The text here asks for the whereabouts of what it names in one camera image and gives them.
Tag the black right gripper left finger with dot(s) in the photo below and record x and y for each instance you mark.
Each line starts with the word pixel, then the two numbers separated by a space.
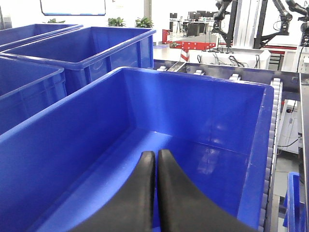
pixel 130 200

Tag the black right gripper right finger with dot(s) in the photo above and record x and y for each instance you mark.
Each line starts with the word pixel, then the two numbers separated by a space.
pixel 178 203

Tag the black background robot arm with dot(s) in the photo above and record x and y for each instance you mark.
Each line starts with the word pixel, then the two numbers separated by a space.
pixel 220 14
pixel 285 17

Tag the large blue plastic bin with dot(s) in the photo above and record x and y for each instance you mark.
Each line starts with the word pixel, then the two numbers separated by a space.
pixel 72 145

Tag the white equipment cabinet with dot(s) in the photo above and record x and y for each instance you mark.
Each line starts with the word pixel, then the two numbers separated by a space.
pixel 229 58
pixel 289 125

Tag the row of blue bins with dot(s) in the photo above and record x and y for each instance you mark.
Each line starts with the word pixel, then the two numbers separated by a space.
pixel 96 48

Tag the potted green plant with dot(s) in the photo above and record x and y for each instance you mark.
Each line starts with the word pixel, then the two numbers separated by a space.
pixel 144 23
pixel 116 22
pixel 54 21

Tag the white column robot stand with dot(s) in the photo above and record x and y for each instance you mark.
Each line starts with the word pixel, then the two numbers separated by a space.
pixel 246 24

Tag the red metal frame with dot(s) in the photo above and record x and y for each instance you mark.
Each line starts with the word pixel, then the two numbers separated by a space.
pixel 193 44

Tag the white board with dark frame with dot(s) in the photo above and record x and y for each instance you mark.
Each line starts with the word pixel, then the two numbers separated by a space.
pixel 72 7

